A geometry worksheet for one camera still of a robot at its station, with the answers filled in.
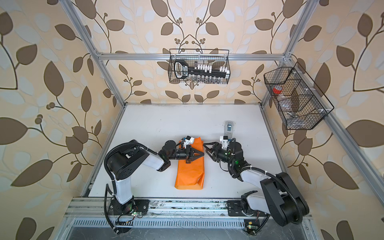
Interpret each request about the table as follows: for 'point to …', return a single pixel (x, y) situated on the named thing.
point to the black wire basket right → (300, 104)
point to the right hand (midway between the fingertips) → (203, 149)
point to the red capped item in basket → (277, 89)
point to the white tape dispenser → (228, 129)
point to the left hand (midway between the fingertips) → (204, 155)
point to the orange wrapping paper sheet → (190, 176)
